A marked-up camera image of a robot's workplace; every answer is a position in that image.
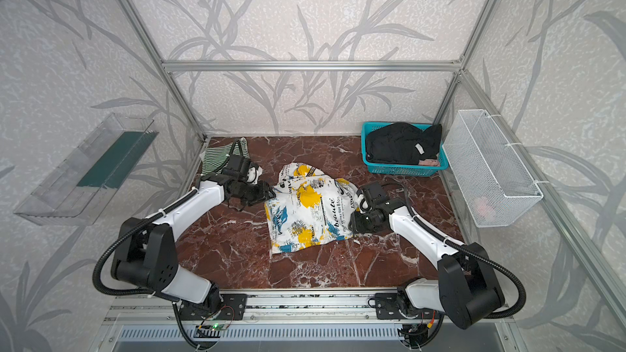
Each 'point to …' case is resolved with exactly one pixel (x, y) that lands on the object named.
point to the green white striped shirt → (213, 158)
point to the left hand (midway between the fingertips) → (275, 188)
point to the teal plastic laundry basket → (381, 169)
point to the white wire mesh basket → (496, 186)
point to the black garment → (403, 143)
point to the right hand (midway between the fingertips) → (354, 218)
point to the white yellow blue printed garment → (307, 208)
